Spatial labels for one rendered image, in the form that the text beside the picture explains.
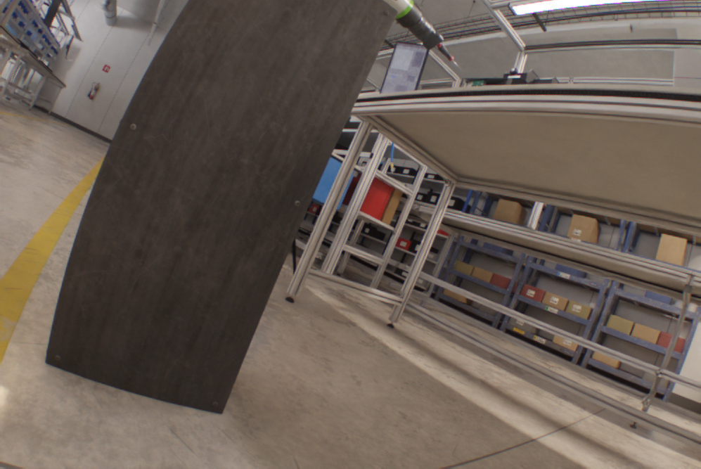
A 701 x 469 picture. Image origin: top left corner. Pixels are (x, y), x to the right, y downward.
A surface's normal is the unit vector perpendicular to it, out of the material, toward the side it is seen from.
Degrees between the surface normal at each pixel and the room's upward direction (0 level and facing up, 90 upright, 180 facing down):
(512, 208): 90
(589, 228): 90
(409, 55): 101
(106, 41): 90
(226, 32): 90
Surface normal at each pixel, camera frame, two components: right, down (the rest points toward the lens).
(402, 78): -0.50, -0.08
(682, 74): -0.75, -0.37
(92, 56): 0.55, 0.17
